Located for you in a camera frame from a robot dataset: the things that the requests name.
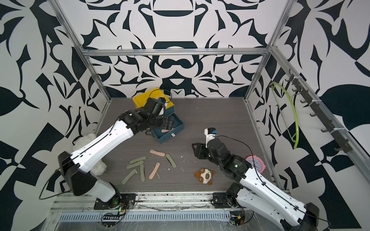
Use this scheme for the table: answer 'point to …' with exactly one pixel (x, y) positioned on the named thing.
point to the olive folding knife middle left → (135, 164)
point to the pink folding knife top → (158, 153)
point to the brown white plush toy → (204, 176)
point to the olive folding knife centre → (142, 174)
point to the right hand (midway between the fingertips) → (194, 144)
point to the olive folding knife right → (171, 160)
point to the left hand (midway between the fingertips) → (166, 117)
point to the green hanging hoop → (297, 122)
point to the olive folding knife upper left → (137, 160)
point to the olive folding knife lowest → (128, 176)
